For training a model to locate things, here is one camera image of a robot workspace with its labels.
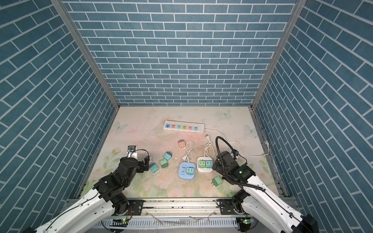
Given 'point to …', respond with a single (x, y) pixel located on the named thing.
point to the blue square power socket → (186, 171)
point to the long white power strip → (184, 126)
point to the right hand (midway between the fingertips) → (220, 167)
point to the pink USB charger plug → (181, 143)
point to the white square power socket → (204, 170)
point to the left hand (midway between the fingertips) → (145, 157)
